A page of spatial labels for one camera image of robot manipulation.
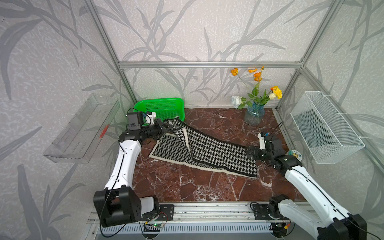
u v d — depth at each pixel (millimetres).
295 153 864
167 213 734
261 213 732
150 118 696
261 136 739
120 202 393
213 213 753
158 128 679
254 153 722
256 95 927
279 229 718
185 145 828
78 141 643
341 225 384
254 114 1021
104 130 677
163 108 1203
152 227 720
